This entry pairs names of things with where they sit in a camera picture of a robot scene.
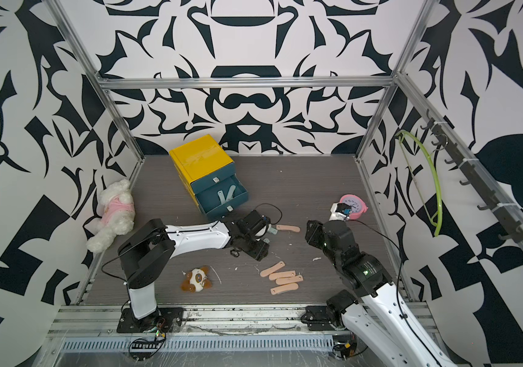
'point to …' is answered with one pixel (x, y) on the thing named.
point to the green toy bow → (430, 214)
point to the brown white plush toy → (196, 280)
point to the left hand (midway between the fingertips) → (261, 246)
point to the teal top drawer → (205, 181)
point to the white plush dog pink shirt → (118, 208)
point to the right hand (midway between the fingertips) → (310, 221)
